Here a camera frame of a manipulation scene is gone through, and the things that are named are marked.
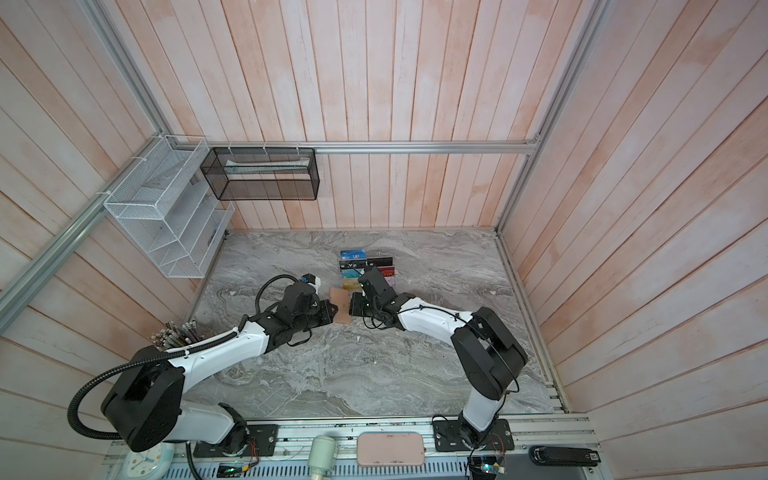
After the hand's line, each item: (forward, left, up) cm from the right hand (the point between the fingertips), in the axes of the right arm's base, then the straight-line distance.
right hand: (350, 303), depth 89 cm
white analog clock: (-41, +43, -5) cm, 60 cm away
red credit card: (+14, -11, -2) cm, 18 cm away
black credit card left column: (+16, 0, -1) cm, 16 cm away
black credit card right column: (+18, -9, -2) cm, 20 cm away
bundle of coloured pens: (-17, +42, +10) cm, 46 cm away
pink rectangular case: (-37, -13, -7) cm, 39 cm away
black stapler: (-37, -54, -5) cm, 65 cm away
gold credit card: (+12, +1, -7) cm, 13 cm away
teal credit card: (+14, 0, -3) cm, 14 cm away
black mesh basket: (+44, +34, +16) cm, 58 cm away
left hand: (-4, +3, +1) cm, 5 cm away
